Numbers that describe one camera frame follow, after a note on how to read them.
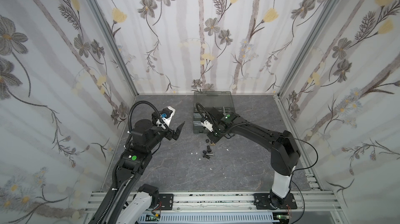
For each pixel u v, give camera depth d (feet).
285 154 1.57
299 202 2.46
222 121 2.05
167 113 1.79
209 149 2.99
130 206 1.83
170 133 1.98
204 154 2.90
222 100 4.03
